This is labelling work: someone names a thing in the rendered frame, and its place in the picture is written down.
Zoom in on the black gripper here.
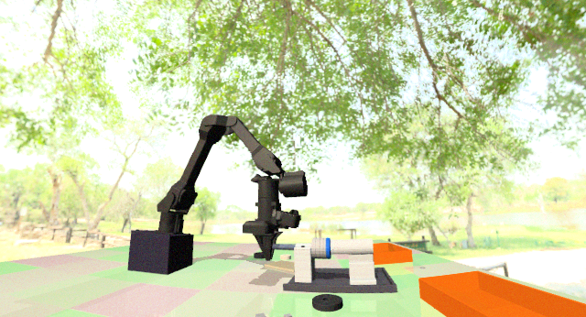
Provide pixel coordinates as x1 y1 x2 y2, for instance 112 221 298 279
242 198 289 261

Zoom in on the blue disc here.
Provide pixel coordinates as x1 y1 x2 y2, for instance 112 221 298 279
325 238 331 259

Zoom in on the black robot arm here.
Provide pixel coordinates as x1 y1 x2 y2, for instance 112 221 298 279
155 114 308 235

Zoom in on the orange rectangular tray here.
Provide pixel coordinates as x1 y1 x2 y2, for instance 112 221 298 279
373 243 413 265
418 270 586 317

